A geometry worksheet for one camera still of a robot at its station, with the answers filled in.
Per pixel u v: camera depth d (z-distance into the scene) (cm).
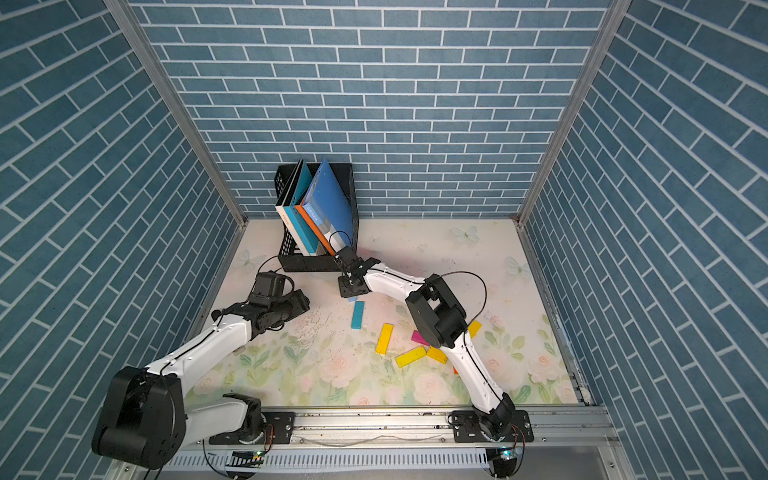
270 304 68
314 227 89
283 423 74
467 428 73
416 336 89
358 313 94
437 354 85
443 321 59
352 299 95
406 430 75
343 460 77
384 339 89
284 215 85
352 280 75
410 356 85
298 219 87
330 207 102
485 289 58
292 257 107
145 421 40
